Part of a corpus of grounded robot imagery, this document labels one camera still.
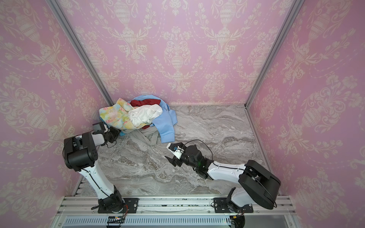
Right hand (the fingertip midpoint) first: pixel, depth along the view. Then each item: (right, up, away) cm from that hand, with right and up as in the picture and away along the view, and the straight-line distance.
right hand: (170, 149), depth 80 cm
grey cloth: (-17, +6, +20) cm, 27 cm away
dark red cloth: (-22, +31, +34) cm, 51 cm away
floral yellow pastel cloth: (-42, +19, +23) cm, 52 cm away
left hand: (-39, +9, +23) cm, 46 cm away
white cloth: (-22, +20, +23) cm, 38 cm away
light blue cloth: (-6, +14, +21) cm, 25 cm away
